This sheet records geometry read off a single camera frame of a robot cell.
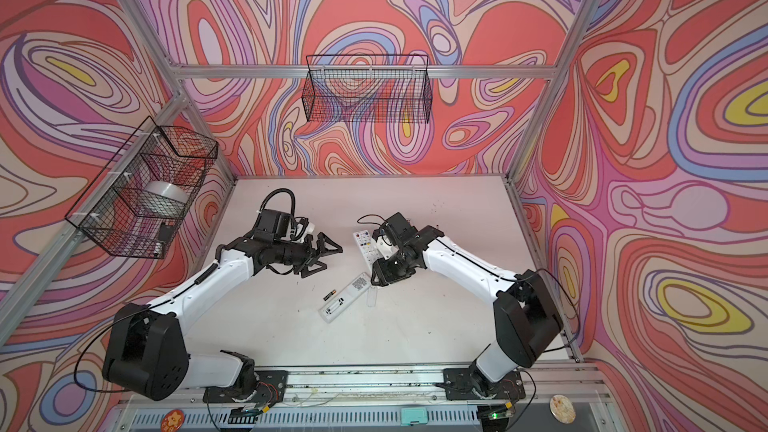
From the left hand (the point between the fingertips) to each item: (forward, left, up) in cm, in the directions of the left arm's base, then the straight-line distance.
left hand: (338, 253), depth 80 cm
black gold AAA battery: (-4, +3, -16) cm, 16 cm away
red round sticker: (-36, +37, -15) cm, 54 cm away
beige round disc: (-34, -55, -15) cm, 67 cm away
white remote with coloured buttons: (+3, -8, -3) cm, 9 cm away
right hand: (-6, -12, -6) cm, 15 cm away
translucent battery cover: (-5, -9, -16) cm, 18 cm away
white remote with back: (-7, 0, -14) cm, 16 cm away
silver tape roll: (+5, +39, +17) cm, 43 cm away
